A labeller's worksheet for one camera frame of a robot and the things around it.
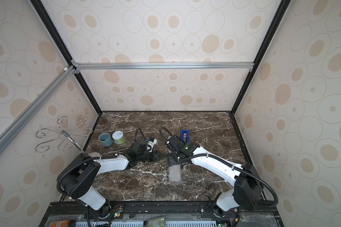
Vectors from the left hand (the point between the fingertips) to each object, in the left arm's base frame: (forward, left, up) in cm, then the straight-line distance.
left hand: (166, 156), depth 86 cm
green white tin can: (+16, +34, -3) cm, 38 cm away
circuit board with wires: (-28, +23, -6) cm, 36 cm away
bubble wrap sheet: (-10, -5, -2) cm, 11 cm away
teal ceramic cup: (+15, +44, -5) cm, 47 cm away
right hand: (-3, -7, +3) cm, 8 cm away
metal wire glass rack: (-7, +42, +25) cm, 50 cm away
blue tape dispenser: (+16, -12, -1) cm, 20 cm away
